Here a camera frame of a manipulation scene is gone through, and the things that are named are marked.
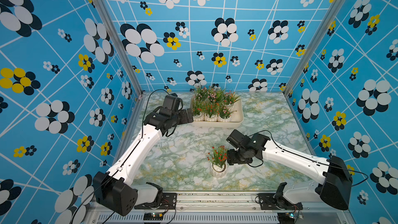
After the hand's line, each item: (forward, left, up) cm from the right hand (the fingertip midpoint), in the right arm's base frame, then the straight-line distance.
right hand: (233, 160), depth 78 cm
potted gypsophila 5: (+26, +3, +5) cm, 27 cm away
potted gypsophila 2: (+39, -1, +4) cm, 39 cm away
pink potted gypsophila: (+39, +8, +6) cm, 40 cm away
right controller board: (-23, -23, -10) cm, 34 cm away
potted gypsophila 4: (+27, +11, +6) cm, 30 cm away
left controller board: (-23, +39, -11) cm, 47 cm away
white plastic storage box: (+33, -7, -10) cm, 35 cm away
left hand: (+18, +24, +15) cm, 33 cm away
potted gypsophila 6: (-2, +7, 0) cm, 8 cm away
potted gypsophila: (+40, +17, +7) cm, 44 cm away
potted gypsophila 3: (+27, +19, +9) cm, 34 cm away
